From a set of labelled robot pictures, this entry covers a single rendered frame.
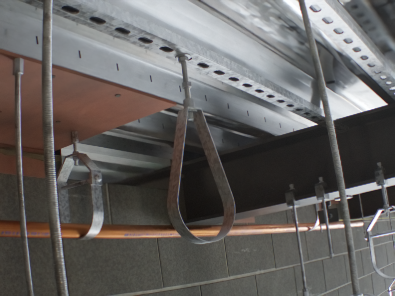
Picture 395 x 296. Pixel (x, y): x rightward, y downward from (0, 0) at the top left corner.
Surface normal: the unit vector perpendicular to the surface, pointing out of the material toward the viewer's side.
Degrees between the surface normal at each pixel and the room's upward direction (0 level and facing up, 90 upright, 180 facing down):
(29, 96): 180
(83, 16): 180
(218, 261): 90
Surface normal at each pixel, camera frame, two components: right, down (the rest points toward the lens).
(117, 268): 0.82, -0.23
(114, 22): 0.13, 0.96
